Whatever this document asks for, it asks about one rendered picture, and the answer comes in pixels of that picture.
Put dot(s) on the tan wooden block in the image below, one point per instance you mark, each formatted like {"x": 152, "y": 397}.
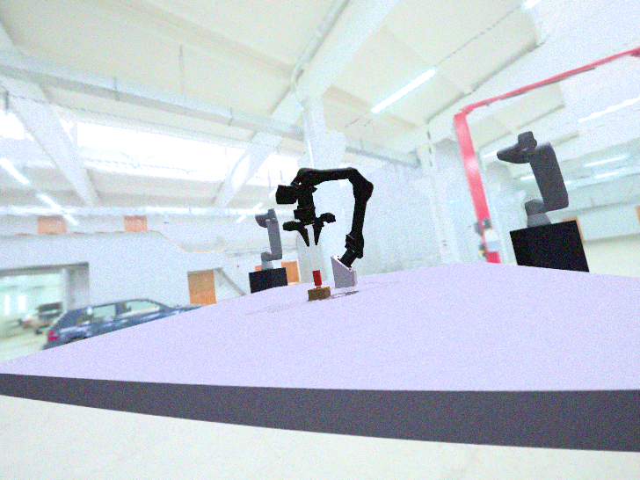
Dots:
{"x": 319, "y": 293}

